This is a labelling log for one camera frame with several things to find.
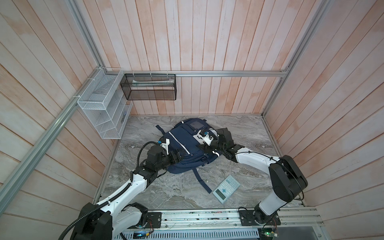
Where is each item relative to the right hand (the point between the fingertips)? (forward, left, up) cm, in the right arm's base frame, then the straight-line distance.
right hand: (200, 140), depth 88 cm
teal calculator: (-24, -15, -12) cm, 31 cm away
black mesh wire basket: (+38, +36, +11) cm, 54 cm away
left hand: (-12, +10, +2) cm, 16 cm away
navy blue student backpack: (+4, +12, -3) cm, 13 cm away
